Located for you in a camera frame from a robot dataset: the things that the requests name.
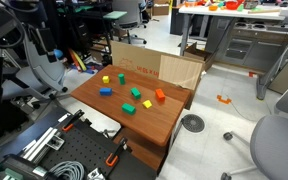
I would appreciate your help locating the small yellow flat block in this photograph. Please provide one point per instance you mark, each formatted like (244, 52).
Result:
(147, 104)

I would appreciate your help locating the grey fabric office chair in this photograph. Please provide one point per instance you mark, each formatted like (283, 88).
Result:
(277, 150)

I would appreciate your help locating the yellow cube block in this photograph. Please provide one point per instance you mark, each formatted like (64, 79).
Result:
(105, 79)

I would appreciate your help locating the aluminium extrusion rail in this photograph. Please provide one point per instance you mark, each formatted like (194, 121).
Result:
(42, 143)

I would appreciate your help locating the blue rectangular block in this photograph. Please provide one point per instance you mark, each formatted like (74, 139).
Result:
(105, 91)

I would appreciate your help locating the grey office chair black base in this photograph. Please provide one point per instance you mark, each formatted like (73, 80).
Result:
(49, 75)

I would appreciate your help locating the orange bowl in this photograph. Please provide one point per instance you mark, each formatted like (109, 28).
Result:
(213, 7)

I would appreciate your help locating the black perforated mounting board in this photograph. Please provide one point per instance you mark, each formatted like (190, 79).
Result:
(80, 146)

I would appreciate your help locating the closed brown cardboard box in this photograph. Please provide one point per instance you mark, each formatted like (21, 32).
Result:
(160, 9)

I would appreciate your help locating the white desk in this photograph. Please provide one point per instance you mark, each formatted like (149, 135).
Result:
(224, 14)

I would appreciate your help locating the orange plastic bracket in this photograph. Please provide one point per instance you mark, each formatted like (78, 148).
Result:
(223, 99)

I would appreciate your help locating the round grey floor grate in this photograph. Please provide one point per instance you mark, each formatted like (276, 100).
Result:
(193, 123)

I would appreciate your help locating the orange foam stick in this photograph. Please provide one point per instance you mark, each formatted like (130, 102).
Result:
(74, 61)

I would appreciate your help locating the large flattened cardboard box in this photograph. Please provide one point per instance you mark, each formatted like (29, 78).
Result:
(140, 60)

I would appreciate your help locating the beige wooden stick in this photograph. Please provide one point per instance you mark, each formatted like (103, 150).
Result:
(264, 11)

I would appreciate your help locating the brown wooden side table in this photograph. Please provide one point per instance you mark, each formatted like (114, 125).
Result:
(157, 116)

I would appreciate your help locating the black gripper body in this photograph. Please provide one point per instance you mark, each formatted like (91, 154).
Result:
(45, 41)

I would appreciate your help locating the green topped small table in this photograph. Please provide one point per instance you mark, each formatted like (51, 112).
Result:
(115, 15)

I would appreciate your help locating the red bowl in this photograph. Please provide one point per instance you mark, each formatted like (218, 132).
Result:
(232, 5)

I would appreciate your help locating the small open cardboard box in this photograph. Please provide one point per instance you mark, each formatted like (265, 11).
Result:
(197, 53)

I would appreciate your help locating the grey toy kitchen cabinet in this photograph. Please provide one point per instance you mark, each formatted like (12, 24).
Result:
(250, 50)

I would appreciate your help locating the orange rectangular block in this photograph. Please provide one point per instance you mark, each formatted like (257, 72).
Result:
(160, 95)

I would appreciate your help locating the green rectangular block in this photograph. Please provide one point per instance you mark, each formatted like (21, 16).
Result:
(128, 109)
(135, 93)

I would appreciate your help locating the green cylindrical block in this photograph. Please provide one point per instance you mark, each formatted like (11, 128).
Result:
(121, 79)

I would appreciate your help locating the yellow foam stick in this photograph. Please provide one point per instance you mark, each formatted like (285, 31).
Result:
(80, 61)

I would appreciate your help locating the grey swivel office chair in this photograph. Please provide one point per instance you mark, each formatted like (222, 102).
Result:
(129, 13)

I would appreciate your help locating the grey slanted desk leg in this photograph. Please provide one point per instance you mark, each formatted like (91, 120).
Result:
(277, 66)

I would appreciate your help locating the blue ball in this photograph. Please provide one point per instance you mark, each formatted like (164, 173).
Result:
(58, 53)

